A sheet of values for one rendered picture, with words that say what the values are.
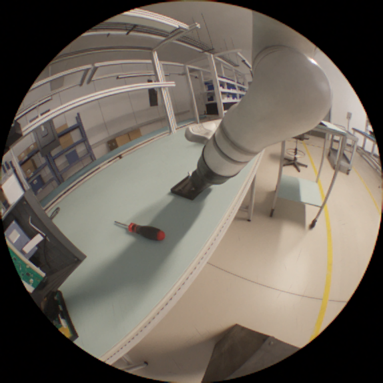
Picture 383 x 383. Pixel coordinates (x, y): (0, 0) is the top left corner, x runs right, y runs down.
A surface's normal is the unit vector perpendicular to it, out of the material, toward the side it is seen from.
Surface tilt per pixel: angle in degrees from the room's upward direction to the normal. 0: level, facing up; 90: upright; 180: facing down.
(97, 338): 0
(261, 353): 0
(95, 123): 90
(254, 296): 0
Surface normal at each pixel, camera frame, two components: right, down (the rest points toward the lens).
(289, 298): -0.20, -0.80
